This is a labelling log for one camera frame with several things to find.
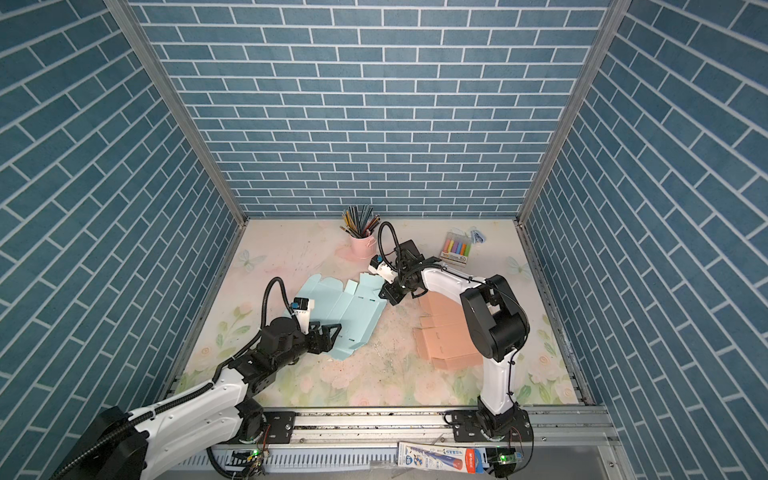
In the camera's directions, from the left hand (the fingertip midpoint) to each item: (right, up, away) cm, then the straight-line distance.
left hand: (333, 326), depth 84 cm
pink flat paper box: (+33, -5, +8) cm, 34 cm away
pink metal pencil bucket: (+6, +22, +21) cm, 31 cm away
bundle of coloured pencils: (+5, +31, +21) cm, 38 cm away
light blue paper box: (+5, +3, +12) cm, 13 cm away
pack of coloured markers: (+41, +22, +28) cm, 54 cm away
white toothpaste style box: (+35, -27, -15) cm, 47 cm away
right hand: (+13, +9, +10) cm, 19 cm away
